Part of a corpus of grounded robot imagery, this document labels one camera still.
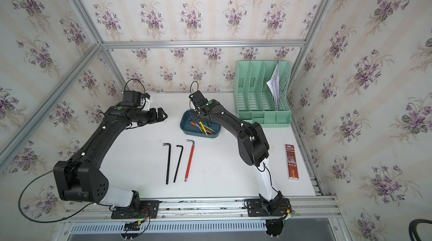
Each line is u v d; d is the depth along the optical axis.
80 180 0.41
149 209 0.73
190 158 0.88
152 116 0.73
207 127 1.01
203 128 0.90
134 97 0.65
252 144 0.54
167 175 0.82
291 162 0.86
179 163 0.87
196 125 1.01
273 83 0.89
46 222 0.37
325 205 0.76
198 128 0.99
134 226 0.71
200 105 0.71
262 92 1.18
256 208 0.72
